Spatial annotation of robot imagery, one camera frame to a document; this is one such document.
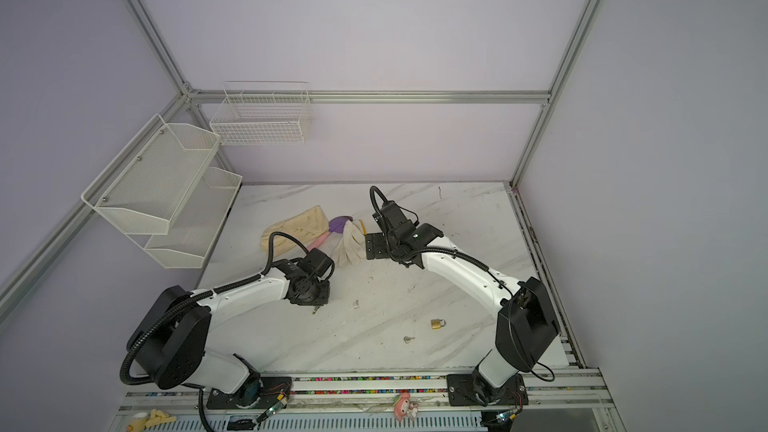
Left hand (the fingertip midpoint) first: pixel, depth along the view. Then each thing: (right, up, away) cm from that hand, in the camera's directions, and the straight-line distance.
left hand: (317, 299), depth 87 cm
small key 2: (+27, -10, -5) cm, 29 cm away
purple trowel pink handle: (+2, +21, +18) cm, 28 cm away
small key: (0, -3, -1) cm, 3 cm away
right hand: (+18, +17, -5) cm, 26 cm away
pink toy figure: (+25, -20, -18) cm, 37 cm away
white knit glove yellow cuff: (+8, +14, +14) cm, 22 cm away
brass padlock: (+35, -7, -3) cm, 36 cm away
